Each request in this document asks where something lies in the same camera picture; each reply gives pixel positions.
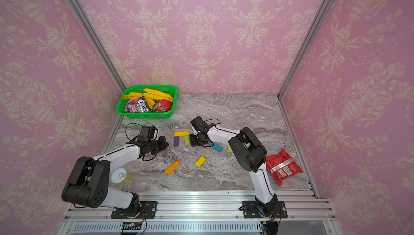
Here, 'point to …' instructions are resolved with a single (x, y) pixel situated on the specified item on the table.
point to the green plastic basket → (172, 91)
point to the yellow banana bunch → (149, 95)
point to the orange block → (172, 167)
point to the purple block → (176, 141)
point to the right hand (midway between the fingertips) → (188, 146)
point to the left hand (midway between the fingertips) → (170, 144)
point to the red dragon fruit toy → (163, 106)
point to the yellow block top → (181, 133)
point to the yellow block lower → (200, 161)
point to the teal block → (216, 146)
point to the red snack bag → (282, 166)
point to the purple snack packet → (137, 105)
